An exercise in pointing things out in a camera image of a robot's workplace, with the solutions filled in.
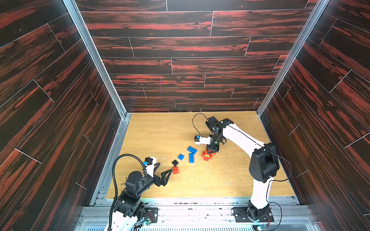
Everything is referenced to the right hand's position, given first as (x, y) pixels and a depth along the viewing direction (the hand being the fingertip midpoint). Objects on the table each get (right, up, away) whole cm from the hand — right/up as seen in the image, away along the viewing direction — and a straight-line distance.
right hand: (212, 147), depth 91 cm
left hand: (-28, -9, -15) cm, 33 cm away
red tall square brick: (-23, -14, -4) cm, 27 cm away
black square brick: (-24, -10, 0) cm, 26 cm away
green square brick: (-3, -5, -2) cm, 7 cm away
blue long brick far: (-13, -3, +8) cm, 15 cm away
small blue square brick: (-21, -7, +3) cm, 22 cm away
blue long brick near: (-14, -8, +3) cm, 16 cm away
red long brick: (-5, -3, -4) cm, 7 cm away
